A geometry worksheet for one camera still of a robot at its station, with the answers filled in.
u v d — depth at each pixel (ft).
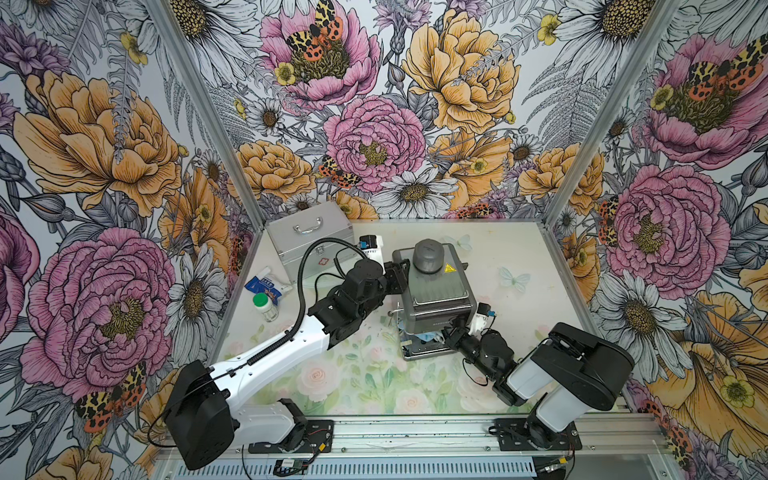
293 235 3.22
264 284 3.26
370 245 2.13
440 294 2.27
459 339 2.50
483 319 2.59
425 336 2.69
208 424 1.26
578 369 1.54
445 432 2.51
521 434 2.36
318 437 2.41
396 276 2.15
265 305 2.92
